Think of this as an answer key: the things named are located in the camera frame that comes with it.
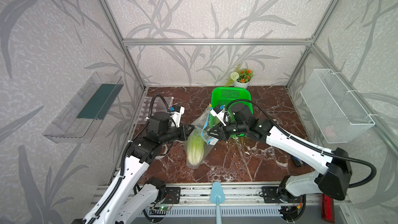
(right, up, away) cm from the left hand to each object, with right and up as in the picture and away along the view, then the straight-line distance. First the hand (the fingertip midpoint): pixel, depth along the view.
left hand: (195, 128), depth 68 cm
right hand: (+6, -2, +2) cm, 7 cm away
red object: (+58, -37, -2) cm, 69 cm away
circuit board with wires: (-16, -37, +2) cm, 40 cm away
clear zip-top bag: (+3, +1, -2) cm, 4 cm away
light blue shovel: (+10, -33, +5) cm, 35 cm away
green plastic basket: (+21, +15, +51) cm, 57 cm away
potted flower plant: (+28, +27, +40) cm, 56 cm away
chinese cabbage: (-1, -11, +9) cm, 15 cm away
